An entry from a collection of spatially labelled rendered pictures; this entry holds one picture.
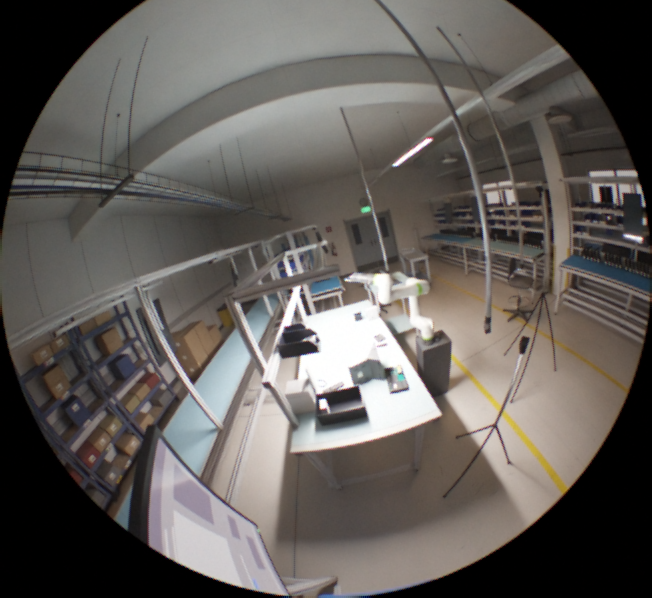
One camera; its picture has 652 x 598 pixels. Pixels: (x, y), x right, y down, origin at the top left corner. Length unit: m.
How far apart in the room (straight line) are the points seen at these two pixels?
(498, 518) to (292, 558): 1.60
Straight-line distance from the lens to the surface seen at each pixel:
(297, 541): 2.27
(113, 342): 3.83
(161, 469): 0.36
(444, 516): 2.15
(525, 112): 3.73
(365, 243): 8.02
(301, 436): 1.41
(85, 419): 3.61
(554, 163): 4.57
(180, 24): 1.89
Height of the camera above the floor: 2.12
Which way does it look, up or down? 12 degrees down
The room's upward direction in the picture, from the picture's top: 16 degrees counter-clockwise
